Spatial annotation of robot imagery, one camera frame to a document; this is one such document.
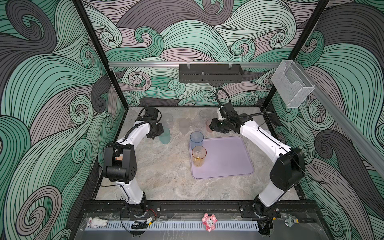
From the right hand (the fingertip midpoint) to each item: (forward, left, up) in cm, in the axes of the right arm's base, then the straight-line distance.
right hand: (212, 126), depth 85 cm
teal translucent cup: (-1, +28, -11) cm, 30 cm away
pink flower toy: (-45, +4, -13) cm, 47 cm away
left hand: (+2, +32, -7) cm, 33 cm away
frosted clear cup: (+15, +18, -20) cm, 31 cm away
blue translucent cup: (-1, +9, -12) cm, 15 cm away
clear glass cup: (+16, +30, -13) cm, 36 cm away
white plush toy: (-46, +57, -14) cm, 74 cm away
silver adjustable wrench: (-44, -36, -17) cm, 59 cm away
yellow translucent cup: (-12, +7, -12) cm, 18 cm away
